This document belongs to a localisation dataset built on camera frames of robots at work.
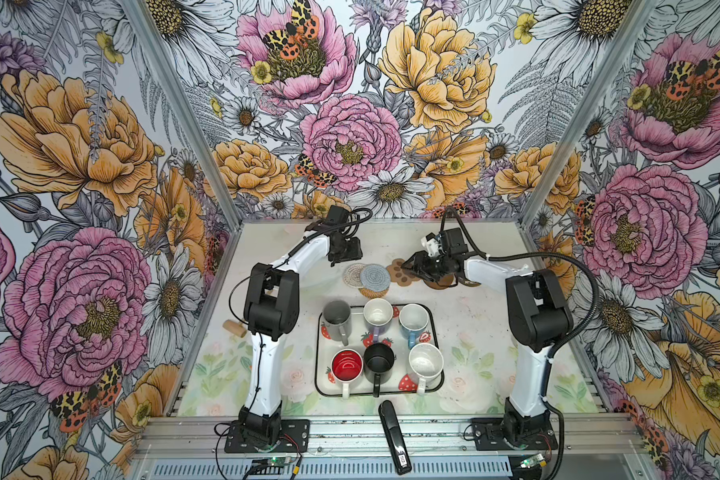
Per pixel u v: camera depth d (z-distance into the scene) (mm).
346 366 834
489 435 739
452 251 813
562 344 539
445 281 1041
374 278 1024
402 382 828
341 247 888
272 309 568
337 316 893
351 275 1046
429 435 761
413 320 901
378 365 852
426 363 847
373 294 1009
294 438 735
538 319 542
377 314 941
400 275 1052
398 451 688
